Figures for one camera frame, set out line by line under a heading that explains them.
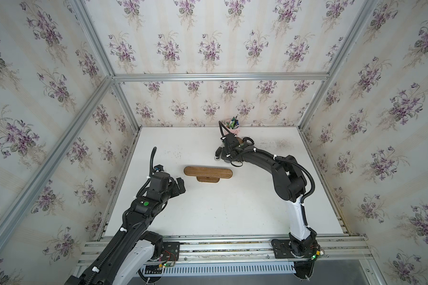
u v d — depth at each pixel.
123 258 0.46
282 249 0.73
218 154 1.00
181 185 0.72
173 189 0.71
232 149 0.78
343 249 0.76
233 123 1.07
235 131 1.07
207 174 0.88
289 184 0.55
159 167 0.71
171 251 0.73
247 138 1.11
